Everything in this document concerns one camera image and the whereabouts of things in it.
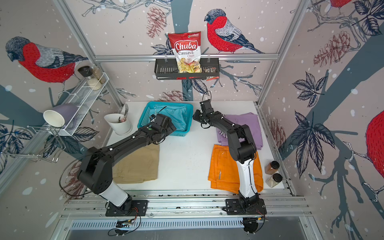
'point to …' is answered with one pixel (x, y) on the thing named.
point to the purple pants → (250, 119)
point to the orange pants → (223, 171)
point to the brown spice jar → (271, 168)
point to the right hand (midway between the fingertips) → (193, 115)
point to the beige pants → (143, 166)
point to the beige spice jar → (274, 180)
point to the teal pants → (177, 114)
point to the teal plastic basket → (189, 107)
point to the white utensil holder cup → (121, 127)
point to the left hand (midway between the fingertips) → (173, 126)
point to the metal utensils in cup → (125, 115)
